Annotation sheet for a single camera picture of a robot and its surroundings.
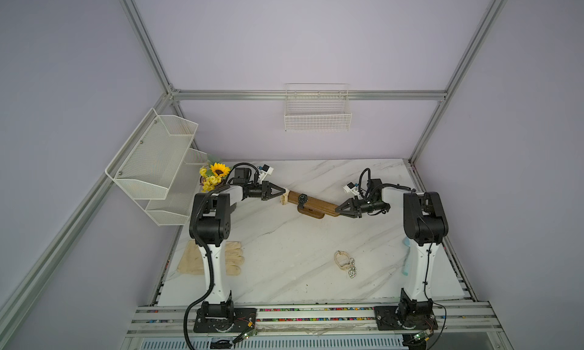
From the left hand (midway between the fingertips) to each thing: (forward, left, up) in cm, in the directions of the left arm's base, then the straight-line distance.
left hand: (283, 193), depth 95 cm
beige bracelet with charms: (-28, -26, -9) cm, 39 cm away
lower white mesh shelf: (-16, +36, +12) cm, 41 cm away
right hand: (-7, -24, -6) cm, 26 cm away
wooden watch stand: (-4, -13, -5) cm, 14 cm away
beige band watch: (-1, 0, -2) cm, 2 cm away
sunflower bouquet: (-2, +25, +14) cm, 29 cm away
